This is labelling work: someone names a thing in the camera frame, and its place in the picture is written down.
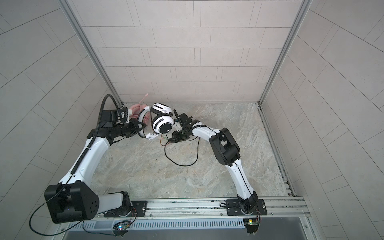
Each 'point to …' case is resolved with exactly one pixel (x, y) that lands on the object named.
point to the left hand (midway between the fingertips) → (149, 122)
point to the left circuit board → (121, 225)
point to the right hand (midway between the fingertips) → (173, 139)
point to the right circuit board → (251, 225)
